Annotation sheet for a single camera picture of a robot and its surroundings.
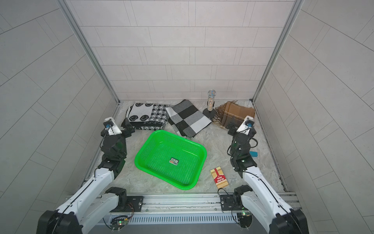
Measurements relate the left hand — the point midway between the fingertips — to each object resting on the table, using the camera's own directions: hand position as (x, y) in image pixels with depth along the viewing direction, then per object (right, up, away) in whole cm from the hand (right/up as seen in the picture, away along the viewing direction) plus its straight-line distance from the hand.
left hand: (122, 118), depth 76 cm
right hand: (+62, +1, 0) cm, 62 cm away
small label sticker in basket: (+26, -26, +9) cm, 38 cm away
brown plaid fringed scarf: (+63, +4, +32) cm, 71 cm away
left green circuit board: (+3, -47, -11) cm, 49 cm away
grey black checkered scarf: (+33, -2, +27) cm, 42 cm away
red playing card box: (+52, -33, +2) cm, 61 cm away
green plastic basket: (+14, -23, +12) cm, 29 cm away
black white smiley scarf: (+5, 0, +26) cm, 26 cm away
